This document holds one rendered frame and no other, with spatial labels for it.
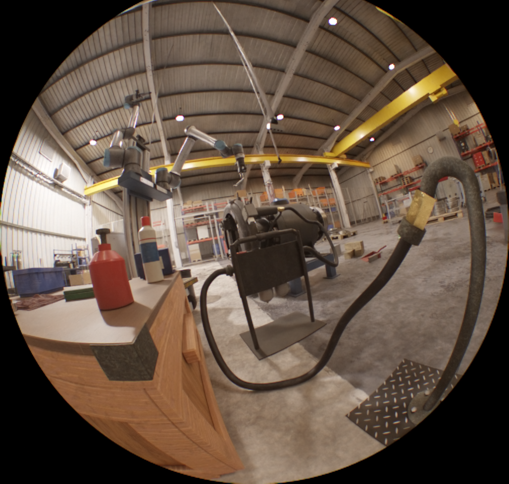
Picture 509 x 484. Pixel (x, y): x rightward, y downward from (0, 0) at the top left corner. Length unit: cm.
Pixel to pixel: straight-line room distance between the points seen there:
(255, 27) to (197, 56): 269
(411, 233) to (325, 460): 54
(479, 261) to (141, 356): 45
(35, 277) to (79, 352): 74
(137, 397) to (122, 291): 18
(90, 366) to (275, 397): 56
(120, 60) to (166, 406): 882
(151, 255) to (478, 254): 78
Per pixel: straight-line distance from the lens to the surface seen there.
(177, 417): 25
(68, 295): 58
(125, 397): 24
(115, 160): 147
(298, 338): 90
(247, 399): 68
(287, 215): 161
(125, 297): 32
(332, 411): 61
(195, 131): 183
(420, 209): 32
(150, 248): 58
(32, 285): 96
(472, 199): 33
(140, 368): 19
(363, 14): 1014
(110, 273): 31
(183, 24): 808
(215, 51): 830
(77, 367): 25
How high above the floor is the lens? 54
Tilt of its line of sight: 4 degrees up
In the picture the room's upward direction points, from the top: 12 degrees counter-clockwise
